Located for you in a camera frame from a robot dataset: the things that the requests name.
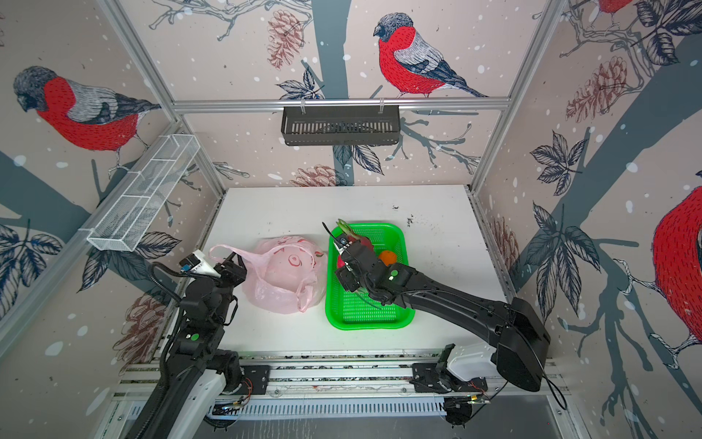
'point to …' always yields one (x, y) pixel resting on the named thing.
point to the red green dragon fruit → (352, 236)
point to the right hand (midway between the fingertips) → (349, 260)
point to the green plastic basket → (348, 310)
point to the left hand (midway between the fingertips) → (238, 248)
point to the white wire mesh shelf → (143, 191)
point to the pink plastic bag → (284, 274)
